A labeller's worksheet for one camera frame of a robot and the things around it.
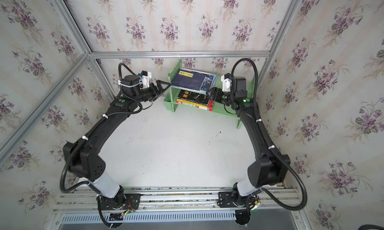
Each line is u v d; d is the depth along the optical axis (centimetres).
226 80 68
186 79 92
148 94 67
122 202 71
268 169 41
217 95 66
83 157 43
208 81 91
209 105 95
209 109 95
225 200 73
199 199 75
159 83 68
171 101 101
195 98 96
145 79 71
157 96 69
